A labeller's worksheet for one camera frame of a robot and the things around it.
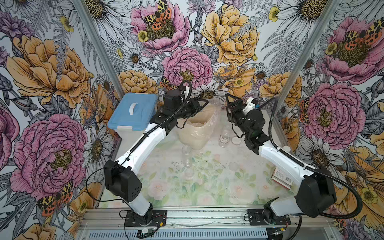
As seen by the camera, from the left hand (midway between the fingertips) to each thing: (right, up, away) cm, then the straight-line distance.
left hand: (206, 107), depth 73 cm
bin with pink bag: (-5, -12, +7) cm, 15 cm away
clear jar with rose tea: (+13, -15, +19) cm, 27 cm away
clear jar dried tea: (-10, -24, +7) cm, 27 cm away
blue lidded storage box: (-43, 0, +23) cm, 49 cm away
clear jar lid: (-9, -37, +19) cm, 43 cm away
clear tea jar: (+5, +3, +5) cm, 7 cm away
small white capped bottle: (+49, -22, +17) cm, 56 cm away
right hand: (+8, +3, +1) cm, 9 cm away
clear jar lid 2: (+17, -33, +18) cm, 42 cm away
